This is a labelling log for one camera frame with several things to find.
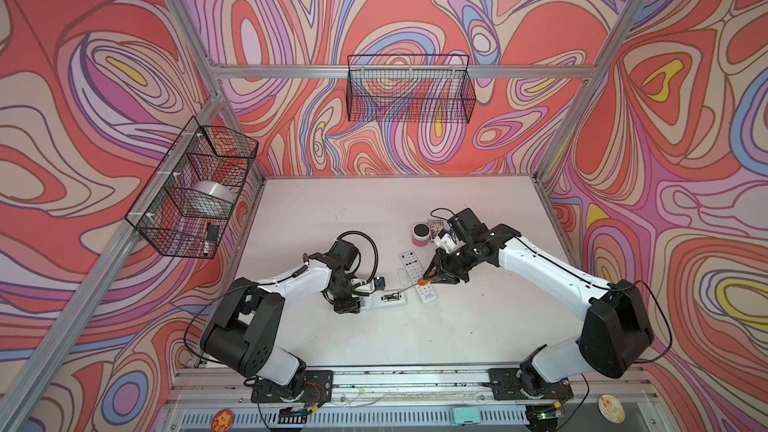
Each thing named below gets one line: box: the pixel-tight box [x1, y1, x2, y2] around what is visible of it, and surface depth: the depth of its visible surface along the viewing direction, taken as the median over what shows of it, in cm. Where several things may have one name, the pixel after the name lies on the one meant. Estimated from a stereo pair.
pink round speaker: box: [412, 222, 431, 248], surface depth 98 cm
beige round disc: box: [597, 394, 626, 424], surface depth 72 cm
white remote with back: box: [360, 290, 409, 308], surface depth 88 cm
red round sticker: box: [211, 408, 235, 432], surface depth 70 cm
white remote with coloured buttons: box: [399, 250, 425, 285], surface depth 95 cm
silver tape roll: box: [181, 181, 233, 218], surface depth 74 cm
